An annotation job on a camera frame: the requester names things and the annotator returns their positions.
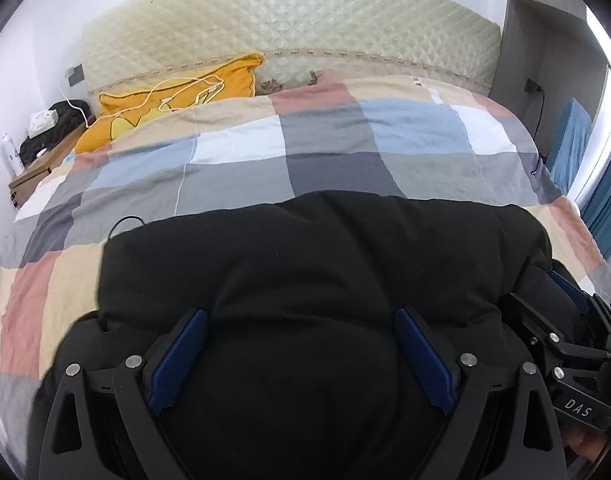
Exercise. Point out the floral pillow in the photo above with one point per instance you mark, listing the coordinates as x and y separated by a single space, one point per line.
270 80

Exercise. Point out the yellow pillow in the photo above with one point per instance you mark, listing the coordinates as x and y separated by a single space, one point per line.
120 113

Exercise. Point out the plaid patchwork duvet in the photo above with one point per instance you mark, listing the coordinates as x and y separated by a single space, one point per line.
391 135

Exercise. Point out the cream quilted headboard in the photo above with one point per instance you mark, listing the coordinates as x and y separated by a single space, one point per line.
141 41

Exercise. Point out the wooden nightstand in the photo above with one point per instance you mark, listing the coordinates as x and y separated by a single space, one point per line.
21 188

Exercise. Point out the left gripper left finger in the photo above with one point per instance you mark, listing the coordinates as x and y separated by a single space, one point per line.
102 424

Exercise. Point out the wall power socket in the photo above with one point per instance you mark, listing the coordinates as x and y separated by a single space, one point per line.
75 75

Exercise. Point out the black clothing on nightstand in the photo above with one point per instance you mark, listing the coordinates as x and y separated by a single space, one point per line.
68 118

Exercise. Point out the grey white wardrobe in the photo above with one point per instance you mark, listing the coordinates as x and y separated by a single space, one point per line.
561 45

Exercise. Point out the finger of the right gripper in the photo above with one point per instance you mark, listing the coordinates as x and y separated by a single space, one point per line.
532 323
594 310

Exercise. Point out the black wall charger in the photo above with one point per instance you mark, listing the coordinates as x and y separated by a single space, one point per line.
532 86

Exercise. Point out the white spray bottle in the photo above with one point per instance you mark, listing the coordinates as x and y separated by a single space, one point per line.
12 155

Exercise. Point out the blue covered chair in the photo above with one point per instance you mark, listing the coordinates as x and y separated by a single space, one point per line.
567 151

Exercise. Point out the white tissue box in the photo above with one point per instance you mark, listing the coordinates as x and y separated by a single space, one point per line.
42 121

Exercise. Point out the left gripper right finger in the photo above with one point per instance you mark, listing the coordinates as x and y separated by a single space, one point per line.
461 385

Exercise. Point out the black puffer jacket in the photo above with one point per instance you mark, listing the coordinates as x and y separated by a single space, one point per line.
300 375

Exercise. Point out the blue curtain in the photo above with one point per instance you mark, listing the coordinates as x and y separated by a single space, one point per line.
596 213

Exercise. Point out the person's right hand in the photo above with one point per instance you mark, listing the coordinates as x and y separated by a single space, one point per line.
588 444

